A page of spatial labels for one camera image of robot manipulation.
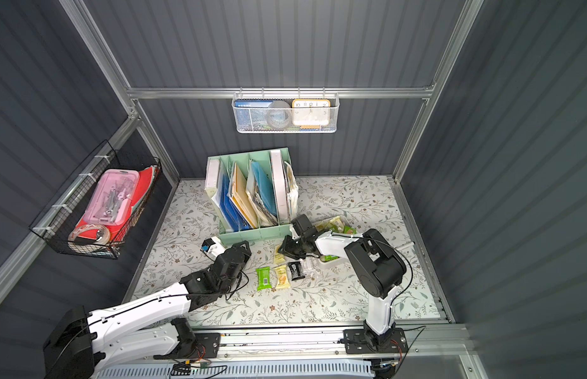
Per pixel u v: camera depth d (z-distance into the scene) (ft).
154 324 1.67
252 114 3.01
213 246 2.32
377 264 1.65
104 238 2.18
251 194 2.79
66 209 2.08
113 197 2.37
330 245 2.20
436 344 2.44
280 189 2.90
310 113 2.89
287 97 2.92
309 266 2.92
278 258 2.98
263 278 2.84
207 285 1.96
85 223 2.22
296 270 2.86
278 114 2.97
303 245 2.42
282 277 2.84
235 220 3.05
